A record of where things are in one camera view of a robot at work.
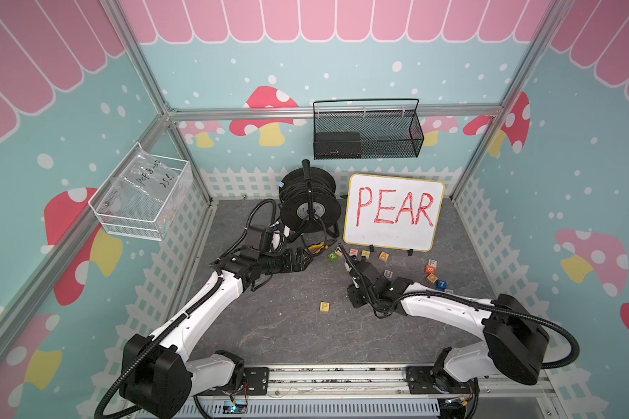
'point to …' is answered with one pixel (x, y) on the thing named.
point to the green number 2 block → (333, 257)
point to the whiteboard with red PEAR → (392, 212)
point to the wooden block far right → (432, 263)
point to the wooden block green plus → (366, 253)
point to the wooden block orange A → (383, 256)
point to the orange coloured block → (432, 278)
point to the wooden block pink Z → (353, 251)
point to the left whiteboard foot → (371, 247)
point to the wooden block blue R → (388, 273)
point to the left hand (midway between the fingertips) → (301, 264)
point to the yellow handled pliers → (314, 246)
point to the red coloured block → (430, 270)
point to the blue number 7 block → (442, 285)
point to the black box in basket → (337, 145)
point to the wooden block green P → (325, 307)
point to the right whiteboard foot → (410, 251)
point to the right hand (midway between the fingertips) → (351, 289)
